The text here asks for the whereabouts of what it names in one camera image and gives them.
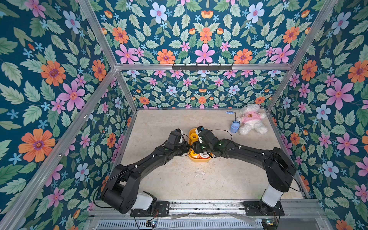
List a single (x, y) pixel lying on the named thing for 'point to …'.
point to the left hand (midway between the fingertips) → (192, 145)
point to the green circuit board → (150, 223)
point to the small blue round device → (229, 112)
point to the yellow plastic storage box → (190, 144)
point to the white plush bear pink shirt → (251, 117)
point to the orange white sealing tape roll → (204, 155)
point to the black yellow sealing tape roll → (194, 155)
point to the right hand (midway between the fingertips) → (194, 145)
